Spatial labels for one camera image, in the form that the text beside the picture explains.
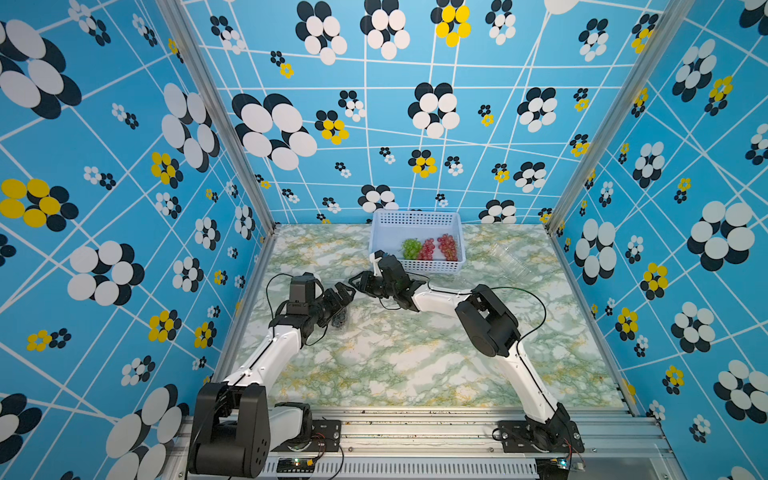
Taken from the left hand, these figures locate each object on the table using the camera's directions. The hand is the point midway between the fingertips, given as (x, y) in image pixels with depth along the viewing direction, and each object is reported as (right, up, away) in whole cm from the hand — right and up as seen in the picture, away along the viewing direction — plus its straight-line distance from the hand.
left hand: (350, 295), depth 87 cm
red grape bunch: (+34, +15, +24) cm, 44 cm away
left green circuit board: (-11, -39, -15) cm, 44 cm away
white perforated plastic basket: (+25, +17, +25) cm, 39 cm away
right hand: (0, +3, +9) cm, 10 cm away
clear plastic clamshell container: (-1, -7, +9) cm, 11 cm away
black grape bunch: (-4, -7, +2) cm, 8 cm away
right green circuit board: (+52, -38, -17) cm, 67 cm away
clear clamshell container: (+55, +9, +21) cm, 59 cm away
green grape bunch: (+20, +14, +24) cm, 34 cm away
